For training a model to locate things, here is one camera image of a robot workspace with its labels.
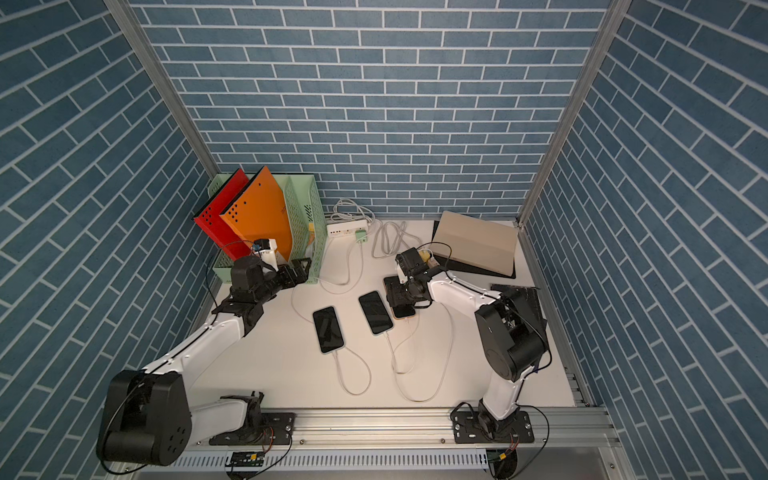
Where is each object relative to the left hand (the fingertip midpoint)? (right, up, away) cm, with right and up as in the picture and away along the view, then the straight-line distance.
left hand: (306, 262), depth 85 cm
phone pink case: (+29, -15, +1) cm, 32 cm away
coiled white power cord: (+23, +8, +30) cm, 39 cm away
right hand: (+27, -11, +8) cm, 30 cm away
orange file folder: (-18, +16, +11) cm, 26 cm away
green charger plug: (+13, +8, +28) cm, 31 cm away
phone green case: (+19, -17, +9) cm, 27 cm away
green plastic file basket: (-7, +22, +17) cm, 28 cm away
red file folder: (-26, +12, -3) cm, 28 cm away
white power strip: (+7, +11, +29) cm, 32 cm away
